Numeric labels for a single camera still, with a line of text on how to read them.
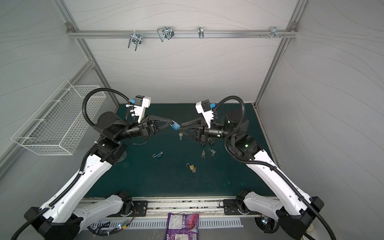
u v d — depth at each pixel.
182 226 0.68
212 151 0.94
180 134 0.55
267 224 0.72
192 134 0.53
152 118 0.51
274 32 0.76
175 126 0.52
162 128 0.51
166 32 0.77
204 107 0.47
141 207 0.73
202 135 0.48
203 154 0.93
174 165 0.89
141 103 0.48
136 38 0.80
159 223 0.70
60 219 0.38
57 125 0.67
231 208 0.73
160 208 0.75
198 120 0.53
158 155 0.92
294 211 0.37
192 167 0.86
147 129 0.47
